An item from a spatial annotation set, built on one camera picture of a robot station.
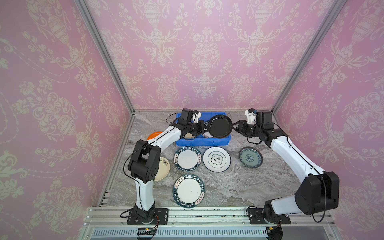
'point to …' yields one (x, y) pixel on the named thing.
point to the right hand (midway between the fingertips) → (234, 125)
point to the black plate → (220, 126)
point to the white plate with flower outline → (216, 159)
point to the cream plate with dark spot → (164, 169)
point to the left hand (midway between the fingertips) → (210, 129)
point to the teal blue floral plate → (250, 157)
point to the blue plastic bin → (201, 140)
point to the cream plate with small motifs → (188, 135)
